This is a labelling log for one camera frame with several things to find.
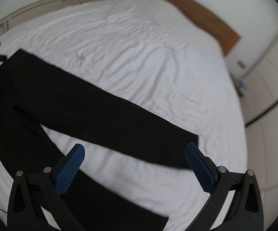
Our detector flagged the low white radiator cabinet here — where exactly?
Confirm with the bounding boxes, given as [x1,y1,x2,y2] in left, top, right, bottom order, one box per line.
[0,0,94,35]

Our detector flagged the white louvred wardrobe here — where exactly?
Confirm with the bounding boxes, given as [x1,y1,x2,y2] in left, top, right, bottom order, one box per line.
[239,34,278,199]

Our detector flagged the white bed duvet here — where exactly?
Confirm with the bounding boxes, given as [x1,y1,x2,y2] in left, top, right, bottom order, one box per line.
[0,0,247,230]

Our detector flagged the beige wall switch right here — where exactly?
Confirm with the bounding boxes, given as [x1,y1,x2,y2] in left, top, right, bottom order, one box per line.
[237,60,247,69]

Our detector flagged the black pants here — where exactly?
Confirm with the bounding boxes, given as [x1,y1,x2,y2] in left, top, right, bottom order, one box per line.
[0,49,199,231]

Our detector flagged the wooden headboard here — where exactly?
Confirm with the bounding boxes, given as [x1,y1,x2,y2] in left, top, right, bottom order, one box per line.
[166,0,240,56]

